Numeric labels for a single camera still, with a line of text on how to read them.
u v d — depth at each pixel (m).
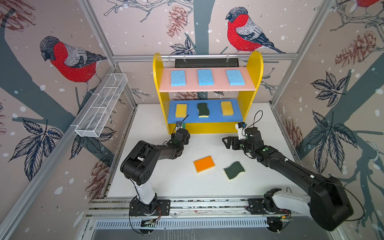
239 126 0.76
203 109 0.97
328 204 0.40
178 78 0.76
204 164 0.88
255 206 0.73
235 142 0.74
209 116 0.95
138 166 0.48
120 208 0.76
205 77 0.76
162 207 0.73
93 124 0.71
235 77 0.76
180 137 0.75
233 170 0.85
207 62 0.94
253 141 0.64
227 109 0.97
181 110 0.95
